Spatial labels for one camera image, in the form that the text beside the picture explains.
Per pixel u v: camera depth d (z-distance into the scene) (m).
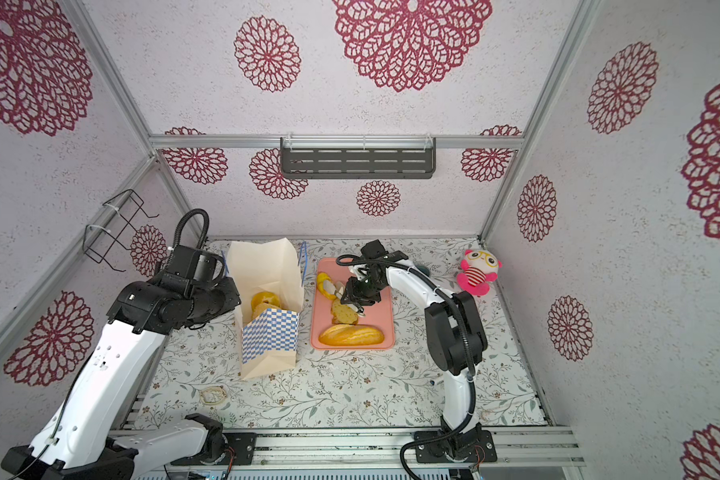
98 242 0.73
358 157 0.94
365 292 0.80
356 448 0.76
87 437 0.37
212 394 0.83
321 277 1.06
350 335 0.89
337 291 0.92
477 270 1.03
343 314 0.97
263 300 0.96
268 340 0.76
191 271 0.48
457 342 0.51
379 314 0.85
